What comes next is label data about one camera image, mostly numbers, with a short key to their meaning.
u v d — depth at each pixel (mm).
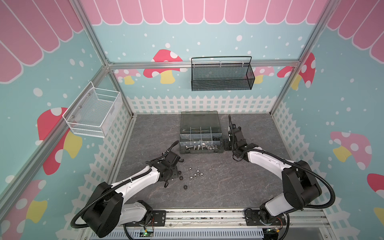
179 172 898
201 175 874
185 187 848
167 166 646
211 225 737
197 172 893
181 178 874
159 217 746
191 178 870
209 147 997
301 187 441
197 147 993
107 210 410
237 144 695
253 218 737
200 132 1026
